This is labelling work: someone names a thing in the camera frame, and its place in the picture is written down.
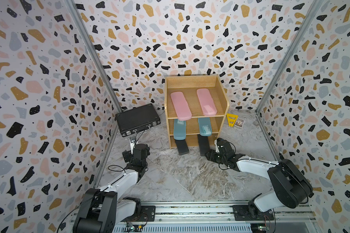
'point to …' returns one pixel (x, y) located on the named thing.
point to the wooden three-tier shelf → (196, 106)
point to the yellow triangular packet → (232, 119)
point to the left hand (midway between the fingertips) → (136, 147)
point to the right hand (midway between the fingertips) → (206, 154)
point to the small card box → (239, 123)
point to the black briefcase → (135, 119)
